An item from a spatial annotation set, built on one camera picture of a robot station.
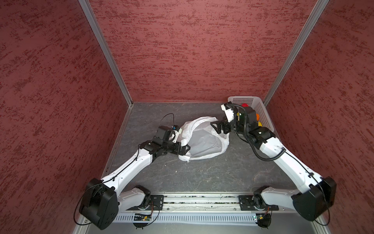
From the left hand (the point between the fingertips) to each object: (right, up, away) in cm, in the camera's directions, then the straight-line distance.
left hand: (182, 149), depth 81 cm
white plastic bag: (+14, +2, +17) cm, 22 cm away
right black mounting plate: (+34, -27, -7) cm, 44 cm away
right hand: (+19, +15, -4) cm, 25 cm away
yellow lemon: (+55, +13, +23) cm, 61 cm away
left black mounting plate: (-13, -27, -6) cm, 30 cm away
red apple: (+48, +28, +34) cm, 65 cm away
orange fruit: (+55, +19, +26) cm, 64 cm away
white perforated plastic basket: (+57, +29, +32) cm, 72 cm away
